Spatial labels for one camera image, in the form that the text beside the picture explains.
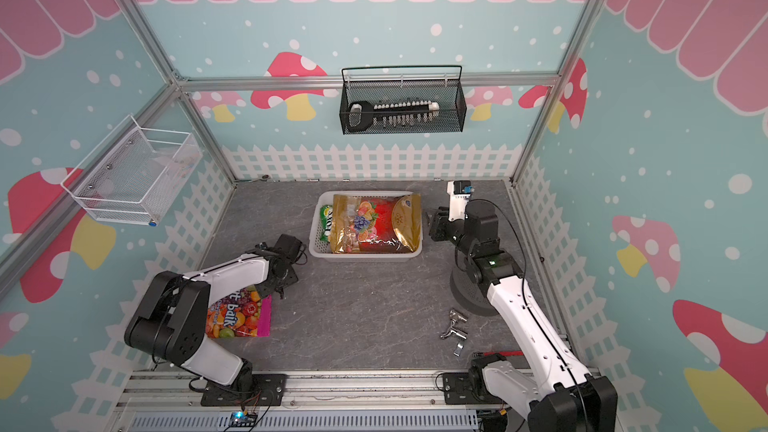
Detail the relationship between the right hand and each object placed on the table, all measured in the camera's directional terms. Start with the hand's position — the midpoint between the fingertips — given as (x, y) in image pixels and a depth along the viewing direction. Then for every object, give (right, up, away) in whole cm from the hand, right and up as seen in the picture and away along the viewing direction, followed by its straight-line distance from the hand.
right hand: (431, 208), depth 76 cm
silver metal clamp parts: (+8, -31, +9) cm, 33 cm away
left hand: (-45, -24, +16) cm, 54 cm away
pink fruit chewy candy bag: (-53, -30, +9) cm, 62 cm away
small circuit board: (-47, -52, -3) cm, 70 cm away
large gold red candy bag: (-15, -5, +16) cm, 22 cm away
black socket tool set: (-19, +28, +14) cm, 36 cm away
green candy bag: (-32, -5, +21) cm, 39 cm away
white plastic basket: (-32, -13, +18) cm, 39 cm away
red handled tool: (+14, -33, -9) cm, 37 cm away
